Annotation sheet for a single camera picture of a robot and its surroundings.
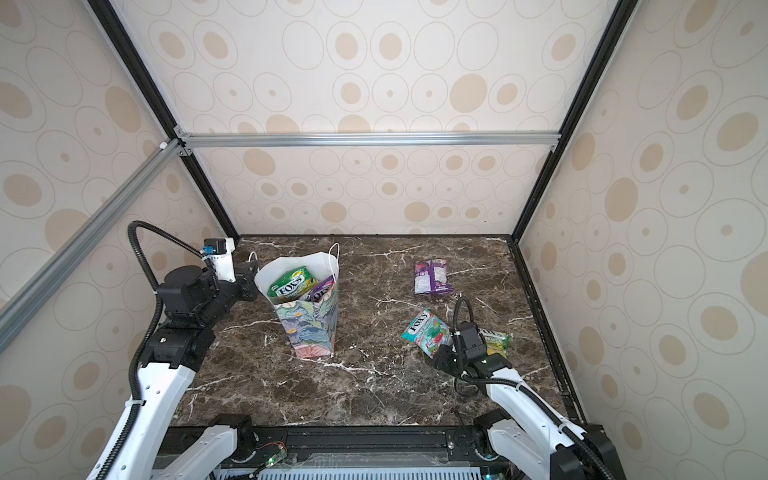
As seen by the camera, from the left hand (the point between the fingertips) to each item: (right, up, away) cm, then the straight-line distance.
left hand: (262, 259), depth 68 cm
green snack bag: (+2, -7, +15) cm, 17 cm away
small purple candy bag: (+10, -9, +15) cm, 20 cm away
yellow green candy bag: (+60, -24, +19) cm, 67 cm away
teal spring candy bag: (+40, -21, +22) cm, 51 cm away
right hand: (+44, -28, +18) cm, 56 cm away
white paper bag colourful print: (+9, -17, +10) cm, 22 cm away
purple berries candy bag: (+43, -5, +35) cm, 56 cm away
